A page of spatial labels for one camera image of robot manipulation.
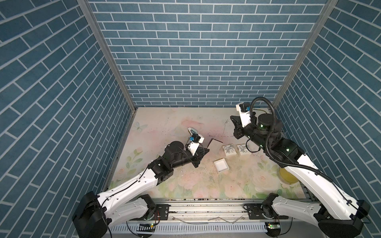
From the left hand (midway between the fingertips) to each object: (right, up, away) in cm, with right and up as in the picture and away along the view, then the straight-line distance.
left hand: (212, 152), depth 69 cm
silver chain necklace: (+7, +4, +36) cm, 37 cm away
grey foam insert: (+2, +3, 0) cm, 4 cm away
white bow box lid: (+22, -4, +24) cm, 32 cm away
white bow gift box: (+14, -4, +25) cm, 29 cm away
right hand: (+9, +17, -5) cm, 20 cm away
